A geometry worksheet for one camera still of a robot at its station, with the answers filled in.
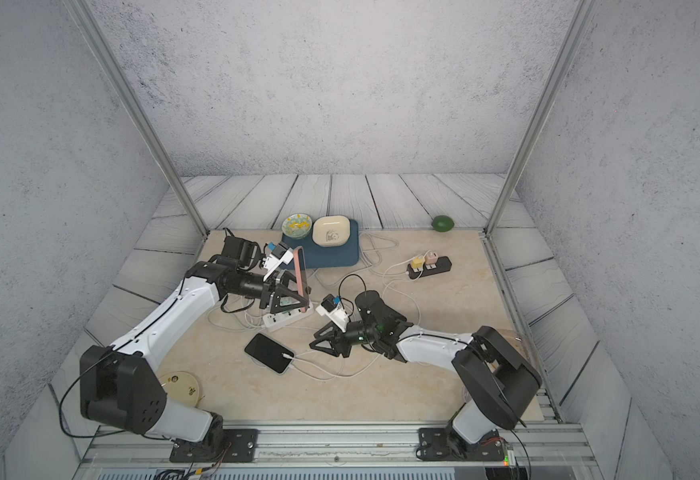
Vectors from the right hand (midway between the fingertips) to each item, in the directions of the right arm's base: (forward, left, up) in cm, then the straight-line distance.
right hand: (316, 343), depth 77 cm
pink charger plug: (+33, -34, -7) cm, 48 cm away
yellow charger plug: (+32, -30, -7) cm, 44 cm away
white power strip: (+12, +16, -10) cm, 23 cm away
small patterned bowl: (+52, +15, -9) cm, 55 cm away
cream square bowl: (+50, +1, -10) cm, 51 cm away
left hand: (+5, +1, +12) cm, 13 cm away
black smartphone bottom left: (+3, +16, -12) cm, 20 cm away
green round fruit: (+54, -42, -10) cm, 69 cm away
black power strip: (+35, -40, -12) cm, 55 cm away
